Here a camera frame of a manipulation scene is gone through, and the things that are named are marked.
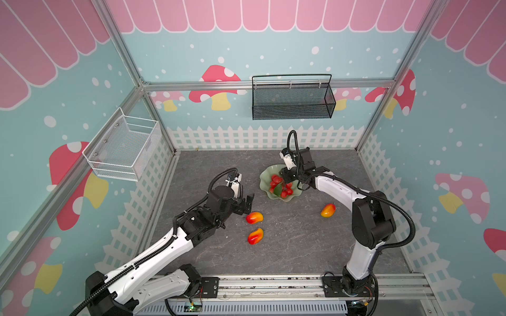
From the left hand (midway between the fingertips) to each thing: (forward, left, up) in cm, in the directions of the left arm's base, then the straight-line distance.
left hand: (241, 194), depth 75 cm
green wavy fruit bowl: (+22, -10, -18) cm, 30 cm away
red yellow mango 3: (+4, -39, -19) cm, 44 cm away
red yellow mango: (0, -5, -20) cm, 20 cm away
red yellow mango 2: (-10, -6, -19) cm, 22 cm away
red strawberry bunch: (+14, -16, -15) cm, 26 cm away
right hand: (+19, -17, -9) cm, 27 cm away
